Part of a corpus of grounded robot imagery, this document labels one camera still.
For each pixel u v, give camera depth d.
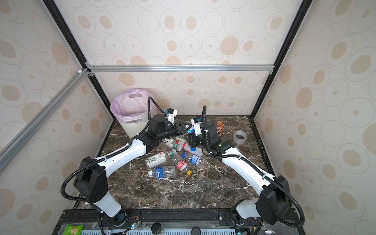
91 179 0.44
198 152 0.93
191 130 0.76
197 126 0.70
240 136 1.06
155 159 0.89
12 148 0.52
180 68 0.91
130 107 1.00
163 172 0.84
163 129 0.65
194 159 0.90
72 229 0.69
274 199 0.40
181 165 0.87
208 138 0.58
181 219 0.74
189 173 0.86
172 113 0.73
